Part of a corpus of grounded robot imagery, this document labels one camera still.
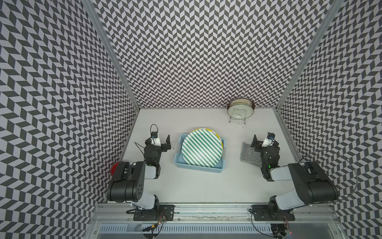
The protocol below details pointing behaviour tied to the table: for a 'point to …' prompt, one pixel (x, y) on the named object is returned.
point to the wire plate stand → (238, 115)
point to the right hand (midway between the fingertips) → (261, 137)
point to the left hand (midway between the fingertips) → (161, 136)
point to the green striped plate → (202, 148)
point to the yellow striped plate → (213, 143)
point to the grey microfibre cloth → (248, 155)
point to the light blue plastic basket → (180, 163)
